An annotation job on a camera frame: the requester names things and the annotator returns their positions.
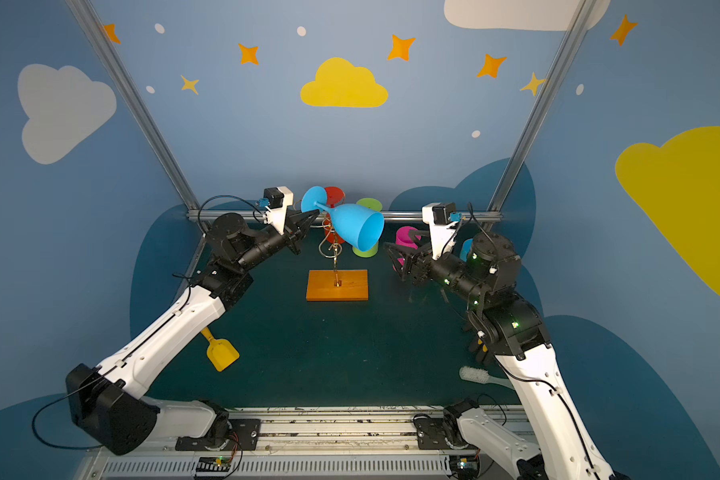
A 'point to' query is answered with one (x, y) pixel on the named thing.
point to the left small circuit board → (213, 464)
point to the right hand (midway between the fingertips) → (404, 236)
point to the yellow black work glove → (482, 348)
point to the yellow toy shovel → (221, 352)
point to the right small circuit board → (463, 462)
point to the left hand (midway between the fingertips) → (314, 205)
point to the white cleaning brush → (482, 376)
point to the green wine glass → (372, 204)
